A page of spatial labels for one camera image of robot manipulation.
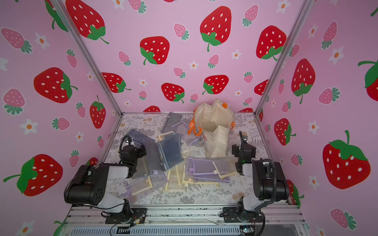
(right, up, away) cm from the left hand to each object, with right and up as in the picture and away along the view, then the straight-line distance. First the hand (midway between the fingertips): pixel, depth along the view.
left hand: (136, 146), depth 95 cm
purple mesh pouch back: (+29, +11, +16) cm, 35 cm away
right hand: (+70, +1, 0) cm, 70 cm away
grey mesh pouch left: (+10, -10, -2) cm, 15 cm away
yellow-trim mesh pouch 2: (+27, -18, -8) cm, 33 cm away
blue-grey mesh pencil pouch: (+22, -2, +4) cm, 22 cm away
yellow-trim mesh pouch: (+58, -12, -4) cm, 59 cm away
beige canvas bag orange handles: (+54, +16, +20) cm, 59 cm away
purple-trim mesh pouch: (+43, -14, -5) cm, 46 cm away
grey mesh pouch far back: (+20, +19, +24) cm, 37 cm away
